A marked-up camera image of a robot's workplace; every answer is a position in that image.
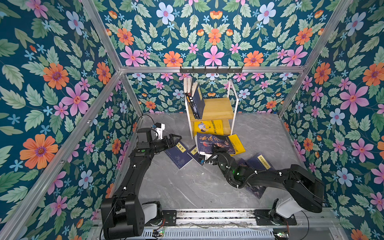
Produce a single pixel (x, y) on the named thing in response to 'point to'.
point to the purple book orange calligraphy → (206, 142)
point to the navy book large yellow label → (193, 152)
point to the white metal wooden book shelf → (213, 116)
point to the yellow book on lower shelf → (211, 127)
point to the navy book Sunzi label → (259, 162)
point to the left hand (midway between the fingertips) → (178, 136)
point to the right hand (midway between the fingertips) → (216, 141)
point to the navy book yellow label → (179, 154)
